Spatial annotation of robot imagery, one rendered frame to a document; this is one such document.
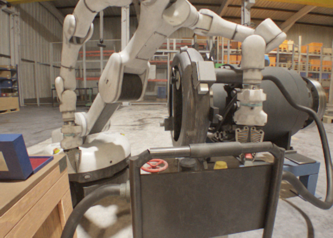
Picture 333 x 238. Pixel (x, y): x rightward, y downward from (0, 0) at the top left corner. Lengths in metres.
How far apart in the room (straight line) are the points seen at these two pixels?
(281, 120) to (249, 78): 0.74
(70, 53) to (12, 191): 0.58
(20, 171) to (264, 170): 0.61
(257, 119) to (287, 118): 0.74
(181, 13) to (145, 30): 0.18
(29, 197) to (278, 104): 1.24
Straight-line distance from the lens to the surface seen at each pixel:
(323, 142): 1.12
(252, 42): 0.59
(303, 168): 1.35
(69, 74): 0.89
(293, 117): 1.35
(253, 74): 0.59
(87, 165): 1.07
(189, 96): 0.89
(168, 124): 1.23
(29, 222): 0.55
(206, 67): 0.84
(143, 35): 0.76
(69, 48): 0.86
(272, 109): 1.22
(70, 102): 0.90
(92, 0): 0.71
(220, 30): 0.91
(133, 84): 0.87
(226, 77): 0.87
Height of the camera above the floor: 0.69
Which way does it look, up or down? 7 degrees down
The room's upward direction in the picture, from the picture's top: straight up
